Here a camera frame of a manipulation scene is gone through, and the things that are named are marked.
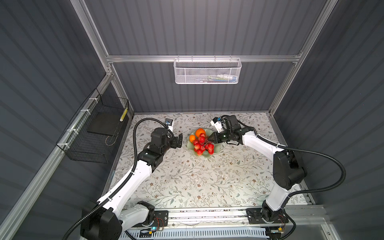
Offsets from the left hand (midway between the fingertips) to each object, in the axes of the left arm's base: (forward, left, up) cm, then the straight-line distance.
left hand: (173, 132), depth 79 cm
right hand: (+1, -21, -10) cm, 23 cm away
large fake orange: (+12, -16, -14) cm, 25 cm away
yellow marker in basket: (+10, +27, +4) cm, 29 cm away
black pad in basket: (+5, +36, +3) cm, 36 cm away
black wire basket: (-3, +39, +4) cm, 40 cm away
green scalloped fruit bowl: (0, -27, -17) cm, 32 cm away
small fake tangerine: (+7, -10, -16) cm, 20 cm away
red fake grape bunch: (-1, -15, -12) cm, 20 cm away
